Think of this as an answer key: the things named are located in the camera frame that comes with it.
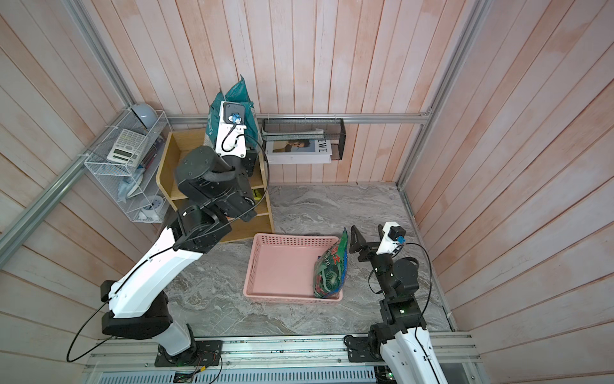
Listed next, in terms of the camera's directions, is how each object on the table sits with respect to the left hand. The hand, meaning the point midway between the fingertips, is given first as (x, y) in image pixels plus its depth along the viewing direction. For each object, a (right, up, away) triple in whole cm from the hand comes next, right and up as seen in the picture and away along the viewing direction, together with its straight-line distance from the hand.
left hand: (221, 139), depth 49 cm
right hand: (+36, -19, +22) cm, 46 cm away
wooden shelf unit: (-29, +9, +37) cm, 48 cm away
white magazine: (+15, +10, +47) cm, 50 cm away
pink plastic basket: (+8, -39, +44) cm, 59 cm away
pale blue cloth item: (-44, -6, +34) cm, 56 cm away
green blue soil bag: (+26, -34, +28) cm, 51 cm away
